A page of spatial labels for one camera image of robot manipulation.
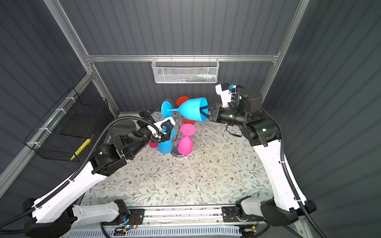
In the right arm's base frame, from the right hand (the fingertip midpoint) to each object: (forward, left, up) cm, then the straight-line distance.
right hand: (202, 110), depth 55 cm
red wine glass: (+20, +11, -13) cm, 27 cm away
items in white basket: (+41, +1, -12) cm, 43 cm away
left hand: (-1, +16, -2) cm, 16 cm away
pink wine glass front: (0, +8, -24) cm, 25 cm away
